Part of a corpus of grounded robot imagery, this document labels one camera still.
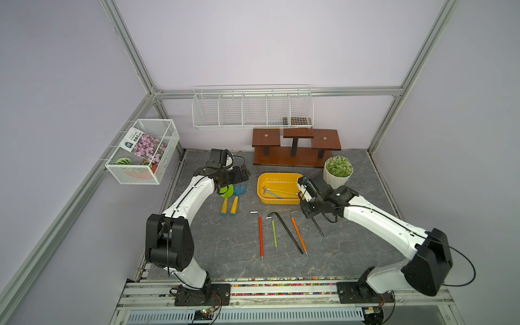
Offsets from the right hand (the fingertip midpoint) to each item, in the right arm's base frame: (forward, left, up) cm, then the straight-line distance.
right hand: (305, 204), depth 82 cm
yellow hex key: (+15, +10, -13) cm, 22 cm away
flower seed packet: (+14, +62, +21) cm, 67 cm away
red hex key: (-6, +18, -14) cm, 24 cm away
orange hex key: (-5, +2, -13) cm, 14 cm away
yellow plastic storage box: (+17, +10, -12) cm, 23 cm away
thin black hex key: (-9, -4, -1) cm, 10 cm away
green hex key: (-8, +12, -13) cm, 20 cm away
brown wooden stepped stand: (+34, -7, -1) cm, 35 cm away
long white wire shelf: (+46, +23, +16) cm, 54 cm away
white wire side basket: (+5, +66, +18) cm, 69 cm away
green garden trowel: (+1, +32, +8) cm, 33 cm away
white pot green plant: (+18, -18, -1) cm, 26 cm away
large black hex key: (-5, +7, -13) cm, 16 cm away
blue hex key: (+15, +16, -13) cm, 25 cm away
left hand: (+13, +26, +3) cm, 29 cm away
